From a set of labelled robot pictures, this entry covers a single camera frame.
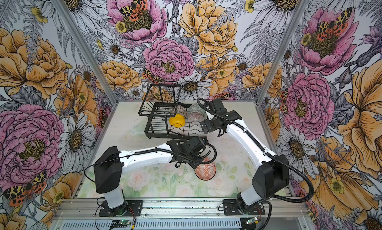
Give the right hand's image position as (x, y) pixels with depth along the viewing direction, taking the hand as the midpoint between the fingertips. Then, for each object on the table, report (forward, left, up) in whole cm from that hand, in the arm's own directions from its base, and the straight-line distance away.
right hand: (212, 127), depth 83 cm
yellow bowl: (+16, +21, -14) cm, 30 cm away
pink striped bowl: (+21, +9, -16) cm, 28 cm away
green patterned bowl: (+29, +8, -14) cm, 33 cm away
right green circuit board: (-40, -16, -20) cm, 48 cm away
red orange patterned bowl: (-18, +4, -17) cm, 25 cm away
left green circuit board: (-39, +44, -19) cm, 62 cm away
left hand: (-15, +10, -11) cm, 21 cm away
